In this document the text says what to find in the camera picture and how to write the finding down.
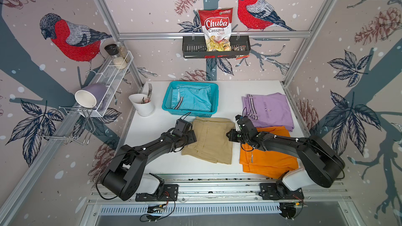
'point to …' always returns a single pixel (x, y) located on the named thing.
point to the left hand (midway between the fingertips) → (194, 135)
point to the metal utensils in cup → (147, 100)
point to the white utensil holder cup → (146, 109)
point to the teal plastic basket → (214, 98)
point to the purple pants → (270, 110)
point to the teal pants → (191, 97)
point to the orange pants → (267, 164)
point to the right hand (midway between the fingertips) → (226, 133)
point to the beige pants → (212, 144)
